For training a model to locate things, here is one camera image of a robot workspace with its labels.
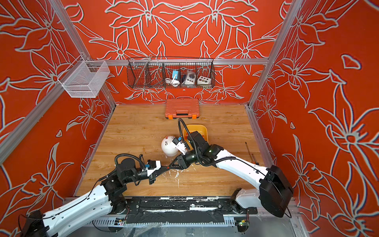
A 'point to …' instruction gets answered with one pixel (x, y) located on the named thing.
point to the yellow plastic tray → (201, 128)
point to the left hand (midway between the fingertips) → (168, 166)
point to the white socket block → (203, 80)
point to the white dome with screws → (168, 146)
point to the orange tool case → (180, 108)
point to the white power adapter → (190, 78)
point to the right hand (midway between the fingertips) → (169, 168)
